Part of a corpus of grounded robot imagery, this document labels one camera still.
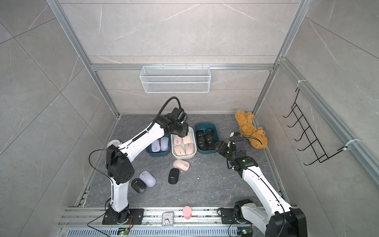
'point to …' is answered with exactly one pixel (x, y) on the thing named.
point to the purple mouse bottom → (164, 143)
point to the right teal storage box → (202, 126)
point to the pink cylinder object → (187, 212)
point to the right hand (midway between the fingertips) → (220, 145)
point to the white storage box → (184, 147)
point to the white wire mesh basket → (155, 79)
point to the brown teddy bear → (256, 136)
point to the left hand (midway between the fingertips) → (186, 128)
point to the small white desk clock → (168, 218)
